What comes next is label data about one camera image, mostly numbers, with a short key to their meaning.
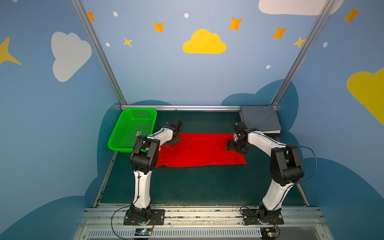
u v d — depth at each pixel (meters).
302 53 0.86
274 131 1.04
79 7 0.68
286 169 0.50
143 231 0.72
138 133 1.08
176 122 0.85
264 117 1.07
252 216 0.75
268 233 0.72
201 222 0.73
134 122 1.15
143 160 0.56
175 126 0.85
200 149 1.02
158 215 0.75
